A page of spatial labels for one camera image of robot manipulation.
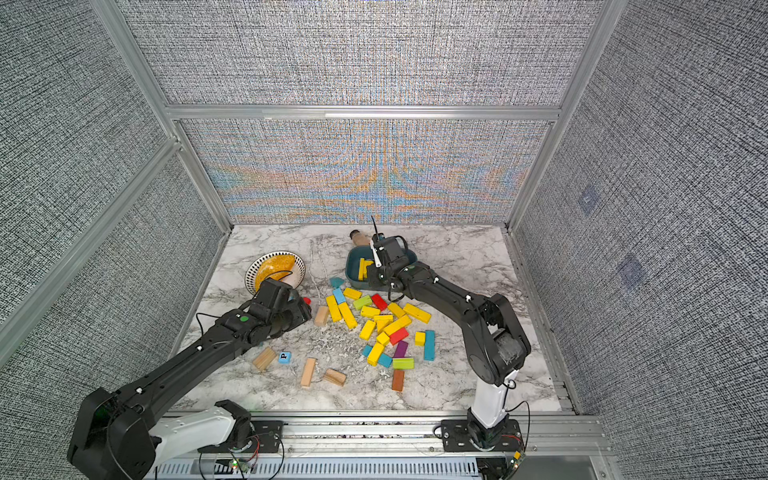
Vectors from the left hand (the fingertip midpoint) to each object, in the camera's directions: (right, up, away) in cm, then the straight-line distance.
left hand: (309, 310), depth 84 cm
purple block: (+26, -12, +5) cm, 29 cm away
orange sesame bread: (-15, +11, +14) cm, 23 cm away
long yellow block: (+5, -2, +11) cm, 13 cm away
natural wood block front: (0, -17, 0) cm, 17 cm away
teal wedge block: (+5, +6, +19) cm, 20 cm away
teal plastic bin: (+10, +13, +21) cm, 27 cm away
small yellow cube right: (+32, -9, +5) cm, 33 cm away
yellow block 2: (+11, +2, +16) cm, 20 cm away
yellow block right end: (+32, -3, +11) cm, 34 cm away
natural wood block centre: (+2, -3, +8) cm, 9 cm away
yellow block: (+14, +11, +20) cm, 26 cm away
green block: (+14, 0, +14) cm, 20 cm away
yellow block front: (+18, -13, +2) cm, 23 cm away
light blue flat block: (+7, +2, +14) cm, 16 cm away
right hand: (+17, +13, +7) cm, 23 cm away
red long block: (+20, 0, +14) cm, 24 cm away
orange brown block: (+25, -18, -2) cm, 31 cm away
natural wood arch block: (+8, -18, -1) cm, 20 cm away
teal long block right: (+34, -11, +4) cm, 36 cm away
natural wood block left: (-12, -13, 0) cm, 18 cm away
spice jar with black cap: (+12, +21, +30) cm, 38 cm away
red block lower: (+25, -9, +6) cm, 28 cm away
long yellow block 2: (+10, -4, +11) cm, 15 cm away
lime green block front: (+26, -15, +1) cm, 30 cm away
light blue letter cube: (-8, -14, +2) cm, 16 cm away
